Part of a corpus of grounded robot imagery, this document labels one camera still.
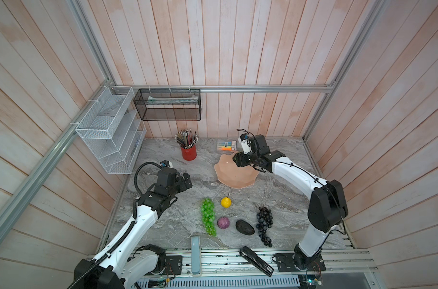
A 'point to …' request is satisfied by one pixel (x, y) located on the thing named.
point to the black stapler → (256, 261)
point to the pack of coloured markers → (230, 146)
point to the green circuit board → (312, 280)
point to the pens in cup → (186, 138)
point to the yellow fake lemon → (226, 202)
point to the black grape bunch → (265, 218)
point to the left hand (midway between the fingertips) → (182, 182)
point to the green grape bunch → (207, 208)
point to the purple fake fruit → (223, 223)
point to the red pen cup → (189, 154)
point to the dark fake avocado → (244, 227)
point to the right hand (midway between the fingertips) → (238, 155)
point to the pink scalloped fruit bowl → (231, 176)
